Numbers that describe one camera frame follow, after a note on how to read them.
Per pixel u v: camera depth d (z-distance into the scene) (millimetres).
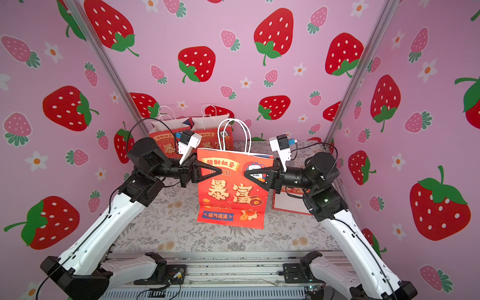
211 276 747
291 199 539
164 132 904
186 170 466
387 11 692
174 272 737
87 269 391
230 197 537
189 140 462
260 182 488
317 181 441
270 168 476
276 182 460
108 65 837
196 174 503
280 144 452
